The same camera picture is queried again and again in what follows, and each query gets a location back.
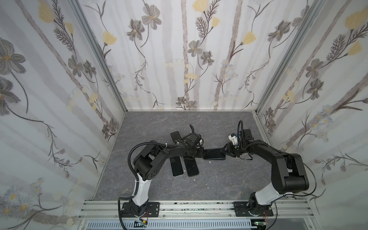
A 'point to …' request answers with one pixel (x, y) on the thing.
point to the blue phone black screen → (175, 135)
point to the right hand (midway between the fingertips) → (220, 147)
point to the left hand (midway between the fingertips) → (202, 151)
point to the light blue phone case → (175, 136)
